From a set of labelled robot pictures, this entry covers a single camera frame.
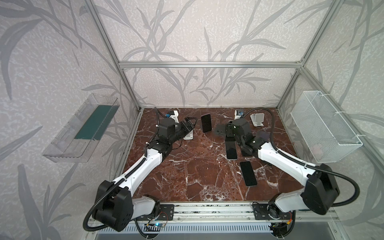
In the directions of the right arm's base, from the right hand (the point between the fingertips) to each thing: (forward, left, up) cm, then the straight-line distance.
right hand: (232, 119), depth 84 cm
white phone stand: (+16, -24, -20) cm, 35 cm away
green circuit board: (-48, +38, -22) cm, 64 cm away
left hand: (-4, +19, +6) cm, 21 cm away
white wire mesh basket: (-19, -37, +11) cm, 43 cm away
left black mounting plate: (-43, +35, -20) cm, 59 cm away
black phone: (+8, +14, -14) cm, 21 cm away
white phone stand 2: (+2, +26, -21) cm, 34 cm away
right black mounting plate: (-42, -13, -21) cm, 49 cm away
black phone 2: (-23, -10, -22) cm, 34 cm away
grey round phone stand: (+5, -28, -25) cm, 38 cm away
